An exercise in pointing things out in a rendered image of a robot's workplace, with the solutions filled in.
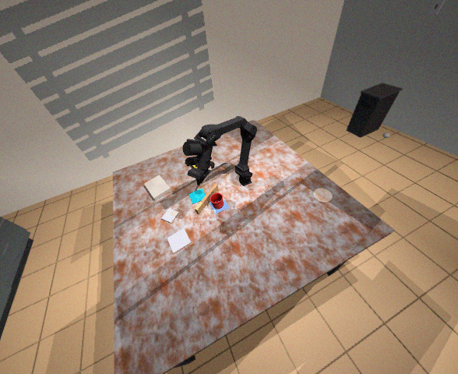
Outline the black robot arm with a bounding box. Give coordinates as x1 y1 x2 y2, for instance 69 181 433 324
182 116 257 186

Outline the white flat bar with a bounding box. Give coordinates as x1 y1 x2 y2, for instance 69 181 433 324
144 175 171 200

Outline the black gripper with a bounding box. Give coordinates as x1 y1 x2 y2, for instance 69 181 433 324
188 155 215 185

